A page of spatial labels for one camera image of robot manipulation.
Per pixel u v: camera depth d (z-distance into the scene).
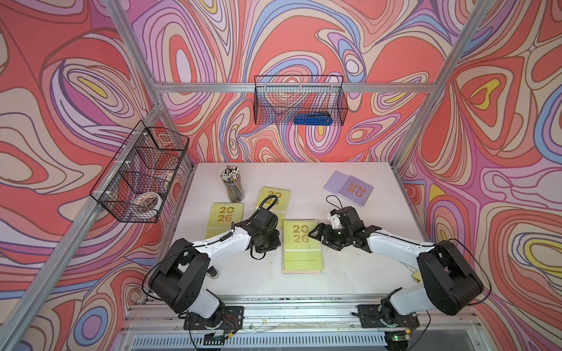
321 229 0.80
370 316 0.73
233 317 0.73
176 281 0.44
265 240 0.74
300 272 0.82
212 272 0.80
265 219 0.71
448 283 0.43
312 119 0.82
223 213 0.99
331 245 0.78
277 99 0.95
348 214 0.71
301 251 0.86
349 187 1.08
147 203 0.72
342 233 0.76
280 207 1.02
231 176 0.91
